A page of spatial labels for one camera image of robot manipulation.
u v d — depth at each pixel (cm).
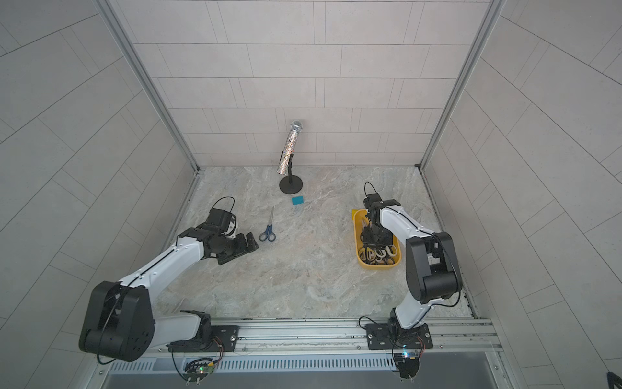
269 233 94
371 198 76
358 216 94
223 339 71
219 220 68
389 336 71
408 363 68
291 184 108
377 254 84
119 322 39
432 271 46
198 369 66
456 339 72
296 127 93
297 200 105
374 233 74
